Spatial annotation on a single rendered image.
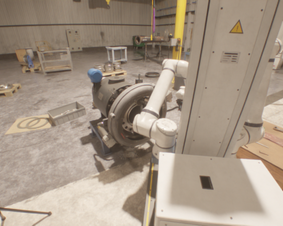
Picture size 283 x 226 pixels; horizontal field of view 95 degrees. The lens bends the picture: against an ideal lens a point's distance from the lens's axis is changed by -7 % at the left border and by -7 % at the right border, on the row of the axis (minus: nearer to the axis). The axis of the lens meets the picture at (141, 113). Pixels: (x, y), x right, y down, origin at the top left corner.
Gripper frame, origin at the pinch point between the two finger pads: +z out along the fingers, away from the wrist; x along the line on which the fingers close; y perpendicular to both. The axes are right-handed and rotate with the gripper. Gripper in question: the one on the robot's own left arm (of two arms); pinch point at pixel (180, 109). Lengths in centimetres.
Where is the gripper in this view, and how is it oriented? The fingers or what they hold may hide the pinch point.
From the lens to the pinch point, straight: 209.0
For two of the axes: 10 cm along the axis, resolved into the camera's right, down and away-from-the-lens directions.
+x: -5.7, -4.0, 7.2
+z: 0.0, 8.7, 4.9
